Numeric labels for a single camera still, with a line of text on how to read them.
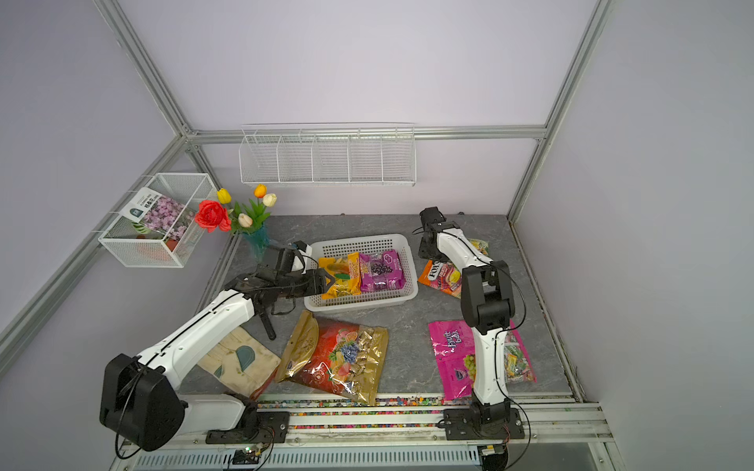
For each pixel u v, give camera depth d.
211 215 0.71
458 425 0.74
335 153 1.02
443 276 1.00
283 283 0.67
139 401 0.40
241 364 0.84
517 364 0.80
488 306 0.57
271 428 0.74
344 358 0.82
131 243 0.73
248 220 0.81
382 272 0.97
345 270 0.96
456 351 0.85
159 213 0.74
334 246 1.02
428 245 0.75
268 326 0.91
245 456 0.71
